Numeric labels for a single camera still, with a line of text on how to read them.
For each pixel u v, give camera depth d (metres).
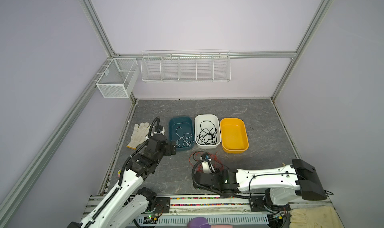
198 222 0.70
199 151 0.92
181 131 1.01
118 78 0.99
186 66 0.98
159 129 0.67
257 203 0.74
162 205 0.74
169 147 0.99
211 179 0.53
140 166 0.51
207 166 0.64
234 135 1.00
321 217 0.71
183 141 0.94
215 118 1.02
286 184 0.42
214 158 0.89
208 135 0.98
